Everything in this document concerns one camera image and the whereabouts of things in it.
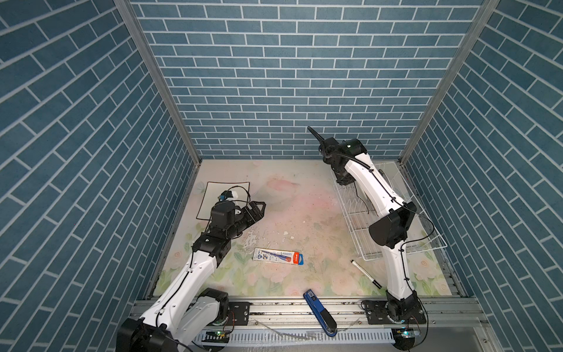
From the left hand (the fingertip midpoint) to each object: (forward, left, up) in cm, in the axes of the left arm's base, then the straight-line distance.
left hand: (261, 208), depth 80 cm
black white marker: (-20, -41, -18) cm, 49 cm away
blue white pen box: (-11, -6, -18) cm, 22 cm away
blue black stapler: (-32, -21, -14) cm, 40 cm away
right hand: (+12, -36, +5) cm, 38 cm away
